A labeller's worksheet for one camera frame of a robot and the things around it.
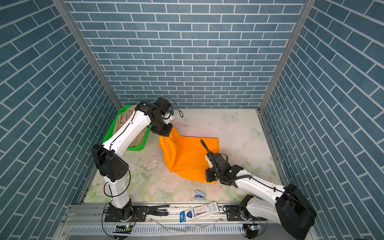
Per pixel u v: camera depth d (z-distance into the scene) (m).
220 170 0.64
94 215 0.75
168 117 0.72
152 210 0.74
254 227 0.71
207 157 0.79
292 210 0.41
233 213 0.74
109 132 0.96
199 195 0.79
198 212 0.74
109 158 0.46
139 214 0.74
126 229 0.72
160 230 0.77
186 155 0.96
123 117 1.04
